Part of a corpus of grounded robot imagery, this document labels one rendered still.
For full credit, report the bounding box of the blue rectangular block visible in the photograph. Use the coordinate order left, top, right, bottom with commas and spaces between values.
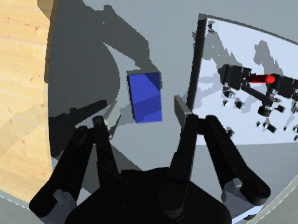
129, 72, 162, 123

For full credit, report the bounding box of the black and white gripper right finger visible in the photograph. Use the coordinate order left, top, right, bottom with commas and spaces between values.
157, 95, 271, 224

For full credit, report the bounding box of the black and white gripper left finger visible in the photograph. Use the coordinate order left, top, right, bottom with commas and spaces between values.
29, 100, 130, 224

